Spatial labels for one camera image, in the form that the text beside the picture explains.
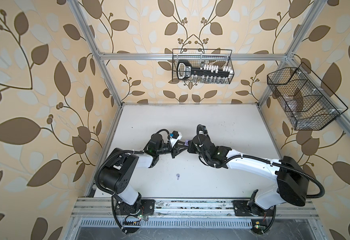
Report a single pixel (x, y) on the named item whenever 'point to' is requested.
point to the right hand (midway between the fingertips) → (187, 143)
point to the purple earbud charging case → (186, 143)
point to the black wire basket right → (307, 104)
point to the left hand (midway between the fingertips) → (187, 144)
